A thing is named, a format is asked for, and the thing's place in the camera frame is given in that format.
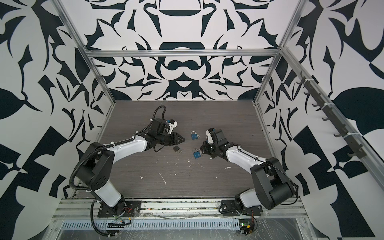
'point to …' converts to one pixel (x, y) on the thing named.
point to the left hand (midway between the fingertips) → (185, 137)
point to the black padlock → (176, 148)
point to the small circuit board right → (246, 226)
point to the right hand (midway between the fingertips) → (201, 147)
